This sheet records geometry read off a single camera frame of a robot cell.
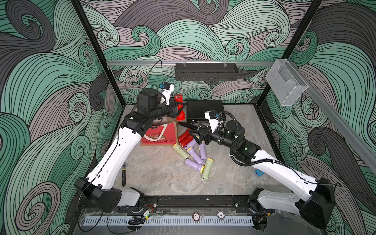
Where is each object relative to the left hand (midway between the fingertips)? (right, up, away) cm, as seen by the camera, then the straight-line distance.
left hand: (180, 101), depth 66 cm
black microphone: (+5, -14, +40) cm, 43 cm away
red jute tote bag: (-12, -18, +17) cm, 28 cm away
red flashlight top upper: (-1, -22, +31) cm, 38 cm away
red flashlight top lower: (+1, -25, +29) cm, 38 cm away
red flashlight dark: (0, -7, 0) cm, 7 cm away
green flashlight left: (-1, -29, +26) cm, 38 cm away
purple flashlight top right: (+13, -29, +24) cm, 40 cm away
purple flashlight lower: (+8, -37, +20) cm, 42 cm away
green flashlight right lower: (+15, -37, +18) cm, 43 cm away
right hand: (+6, -12, +1) cm, 14 cm away
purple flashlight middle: (+8, -31, +23) cm, 39 cm away
